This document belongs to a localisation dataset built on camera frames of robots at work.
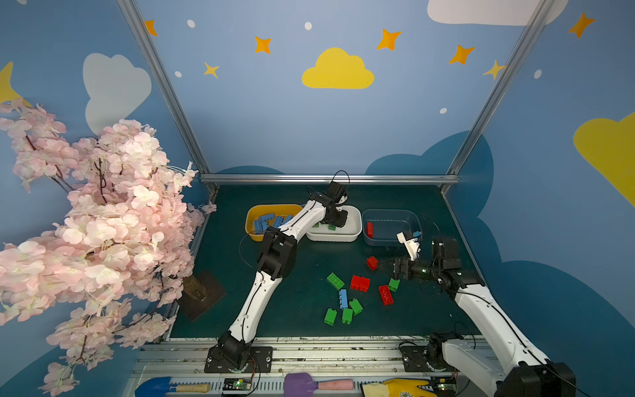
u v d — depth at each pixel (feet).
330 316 2.64
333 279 2.97
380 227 3.58
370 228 3.39
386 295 2.83
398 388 2.25
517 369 1.35
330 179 2.88
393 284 2.90
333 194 2.81
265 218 3.48
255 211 3.47
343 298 2.77
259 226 3.42
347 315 2.67
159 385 2.33
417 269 2.29
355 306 2.70
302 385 2.28
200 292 2.70
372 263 3.18
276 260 2.13
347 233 3.31
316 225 3.48
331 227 3.40
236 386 2.32
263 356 2.47
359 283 2.90
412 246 2.37
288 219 2.26
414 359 2.45
